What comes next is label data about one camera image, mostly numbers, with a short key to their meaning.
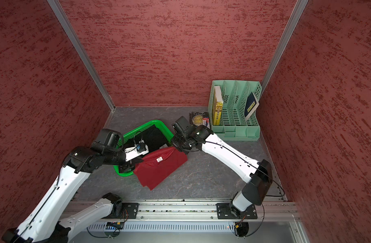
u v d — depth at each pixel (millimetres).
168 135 964
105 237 676
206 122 1067
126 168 568
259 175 401
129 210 739
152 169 691
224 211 739
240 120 1131
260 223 700
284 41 831
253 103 1027
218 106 897
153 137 979
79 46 852
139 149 557
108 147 511
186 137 543
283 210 761
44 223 369
